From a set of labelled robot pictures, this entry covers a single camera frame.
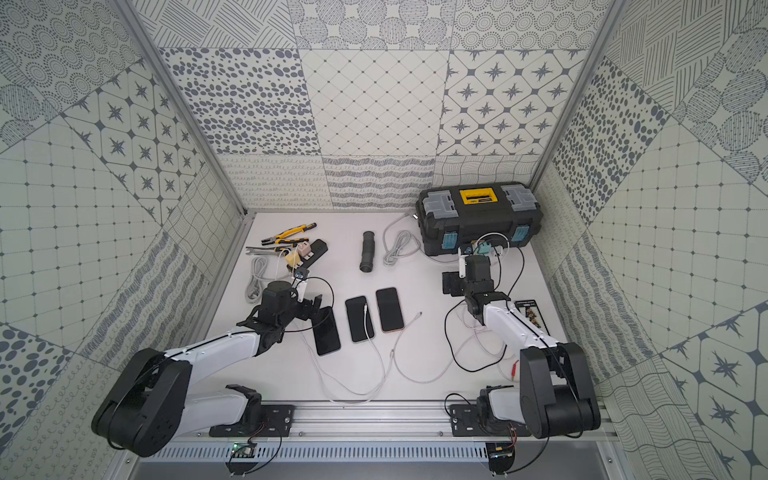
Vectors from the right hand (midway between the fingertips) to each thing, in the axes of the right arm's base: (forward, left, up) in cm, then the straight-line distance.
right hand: (461, 276), depth 91 cm
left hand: (-4, +51, -1) cm, 51 cm away
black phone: (-10, +33, -9) cm, 36 cm away
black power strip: (+15, +50, -6) cm, 52 cm away
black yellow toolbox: (+18, +2, +9) cm, 20 cm away
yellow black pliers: (+20, +65, -6) cm, 68 cm away
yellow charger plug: (+6, +54, +1) cm, 55 cm away
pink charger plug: (+12, +53, -1) cm, 54 cm away
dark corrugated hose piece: (+15, +31, -6) cm, 35 cm away
